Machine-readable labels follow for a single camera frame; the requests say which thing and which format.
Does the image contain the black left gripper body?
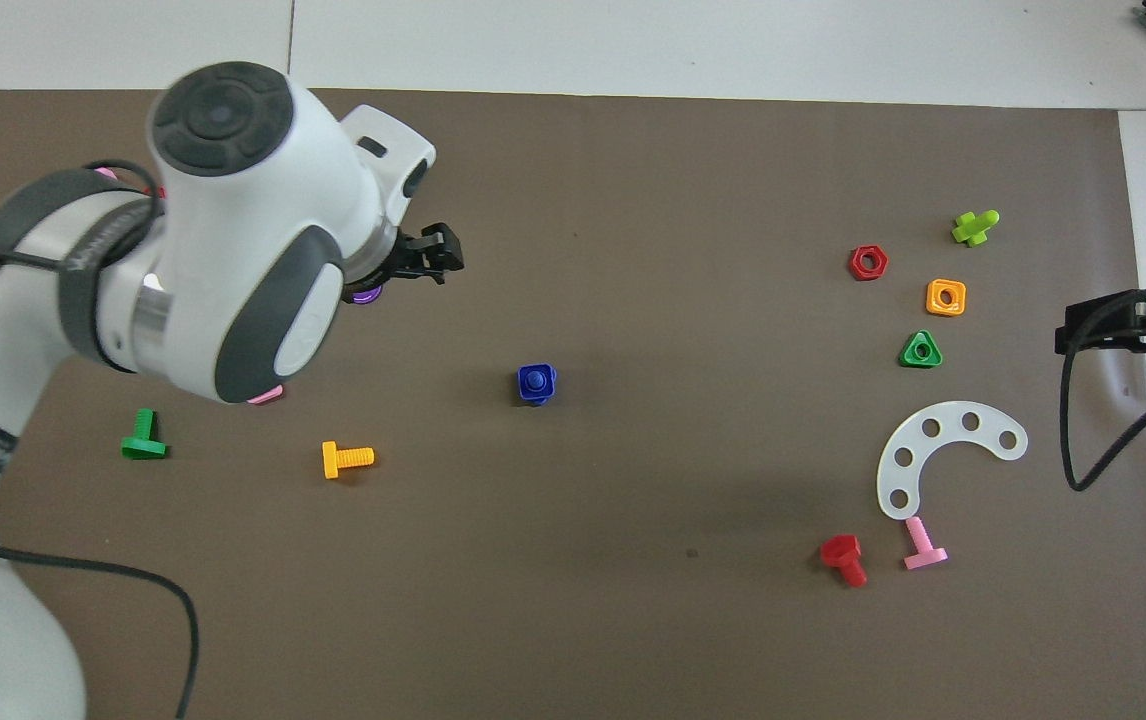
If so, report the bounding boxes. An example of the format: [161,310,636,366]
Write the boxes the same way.
[341,226,426,303]

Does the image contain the blue square toy nut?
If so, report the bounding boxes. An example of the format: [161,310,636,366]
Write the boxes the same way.
[517,363,560,407]

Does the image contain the lime cross-head toy screw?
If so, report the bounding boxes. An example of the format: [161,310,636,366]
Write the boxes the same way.
[951,209,1001,247]

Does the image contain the green triangular toy nut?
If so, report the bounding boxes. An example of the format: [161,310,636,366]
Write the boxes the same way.
[899,330,944,369]

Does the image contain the orange plastic toy screw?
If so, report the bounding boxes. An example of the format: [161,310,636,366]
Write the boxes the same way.
[322,441,375,480]

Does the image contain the green plastic toy screw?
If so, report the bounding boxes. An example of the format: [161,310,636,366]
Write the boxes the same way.
[121,408,169,461]

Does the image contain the red hex-head toy screw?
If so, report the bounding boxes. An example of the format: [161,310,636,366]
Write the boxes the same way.
[820,534,868,588]

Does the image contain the white curved five-hole plate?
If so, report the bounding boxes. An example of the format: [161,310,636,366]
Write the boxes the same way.
[876,401,1029,522]

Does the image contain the brown table mat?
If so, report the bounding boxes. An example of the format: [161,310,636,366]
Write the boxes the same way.
[0,88,1146,720]

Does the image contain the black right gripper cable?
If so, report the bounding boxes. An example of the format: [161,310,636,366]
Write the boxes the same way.
[1059,283,1146,492]

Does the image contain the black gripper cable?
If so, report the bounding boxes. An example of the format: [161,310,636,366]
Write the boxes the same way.
[0,158,201,720]
[1059,283,1146,492]

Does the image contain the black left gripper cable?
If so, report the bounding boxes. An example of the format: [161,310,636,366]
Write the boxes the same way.
[0,158,201,720]

